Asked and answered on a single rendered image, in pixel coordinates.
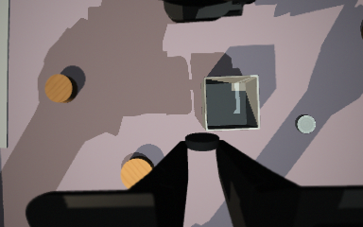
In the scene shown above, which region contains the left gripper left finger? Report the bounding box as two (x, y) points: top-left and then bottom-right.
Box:
(26, 141), (188, 227)

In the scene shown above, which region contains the pale grey flat disc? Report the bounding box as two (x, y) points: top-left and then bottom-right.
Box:
(296, 115), (316, 133)

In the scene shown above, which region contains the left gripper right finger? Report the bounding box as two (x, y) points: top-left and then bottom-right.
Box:
(216, 140), (363, 227)

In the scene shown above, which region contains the dark grey disc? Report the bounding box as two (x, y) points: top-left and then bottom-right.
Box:
(185, 132), (219, 151)

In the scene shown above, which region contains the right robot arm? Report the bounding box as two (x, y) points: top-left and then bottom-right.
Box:
(163, 0), (256, 24)

